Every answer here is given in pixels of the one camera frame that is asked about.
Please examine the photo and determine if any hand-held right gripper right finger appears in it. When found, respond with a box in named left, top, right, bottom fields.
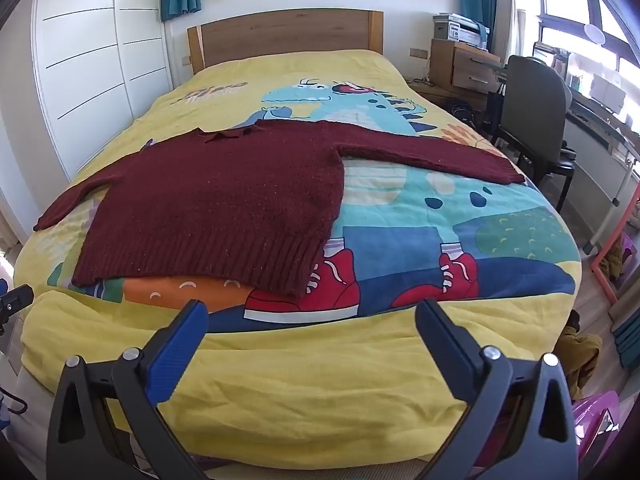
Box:
left=415, top=298, right=581, bottom=480

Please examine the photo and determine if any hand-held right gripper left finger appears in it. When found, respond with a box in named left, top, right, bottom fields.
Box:
left=46, top=300, right=211, bottom=480

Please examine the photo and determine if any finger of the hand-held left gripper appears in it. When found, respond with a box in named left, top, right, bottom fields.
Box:
left=0, top=284, right=35, bottom=333

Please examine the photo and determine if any maroon knitted sweater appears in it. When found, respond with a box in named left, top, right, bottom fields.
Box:
left=32, top=119, right=526, bottom=301

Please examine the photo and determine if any yellow dinosaur print blanket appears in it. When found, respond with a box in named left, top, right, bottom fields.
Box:
left=12, top=49, right=583, bottom=471

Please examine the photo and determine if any brown cloth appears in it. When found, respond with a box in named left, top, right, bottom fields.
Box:
left=555, top=310, right=603, bottom=401

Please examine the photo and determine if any pink plastic object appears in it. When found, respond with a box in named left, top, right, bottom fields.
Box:
left=572, top=392, right=621, bottom=456

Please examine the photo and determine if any black bag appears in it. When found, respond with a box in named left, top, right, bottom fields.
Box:
left=445, top=100, right=476, bottom=123

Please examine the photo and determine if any white wardrobe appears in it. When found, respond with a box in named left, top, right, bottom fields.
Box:
left=32, top=0, right=173, bottom=181

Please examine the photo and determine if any grey office chair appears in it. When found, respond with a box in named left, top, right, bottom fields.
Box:
left=492, top=55, right=578, bottom=211

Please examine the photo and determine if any glass top desk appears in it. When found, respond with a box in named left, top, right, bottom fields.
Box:
left=565, top=90, right=640, bottom=256

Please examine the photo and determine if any wooden drawer cabinet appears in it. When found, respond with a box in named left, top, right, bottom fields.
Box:
left=430, top=39, right=503, bottom=95

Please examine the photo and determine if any white printer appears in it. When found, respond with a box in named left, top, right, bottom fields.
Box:
left=432, top=12, right=491, bottom=50

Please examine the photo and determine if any wooden bed headboard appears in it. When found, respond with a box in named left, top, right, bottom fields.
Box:
left=187, top=9, right=385, bottom=73

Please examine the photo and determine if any orange metal frame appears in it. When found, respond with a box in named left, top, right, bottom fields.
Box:
left=590, top=210, right=636, bottom=306

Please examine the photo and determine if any window with dark frame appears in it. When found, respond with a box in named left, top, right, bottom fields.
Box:
left=537, top=0, right=640, bottom=91

